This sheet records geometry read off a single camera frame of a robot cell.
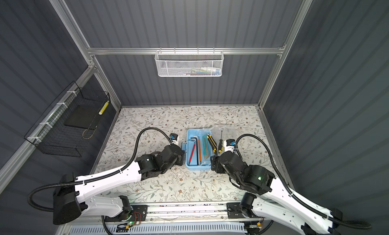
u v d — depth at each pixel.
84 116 0.75
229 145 0.61
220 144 0.85
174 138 0.68
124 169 0.49
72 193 0.40
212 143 0.89
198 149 0.96
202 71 0.92
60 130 0.71
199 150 0.96
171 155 0.56
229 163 0.48
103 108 0.81
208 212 0.75
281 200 0.43
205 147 0.88
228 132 1.03
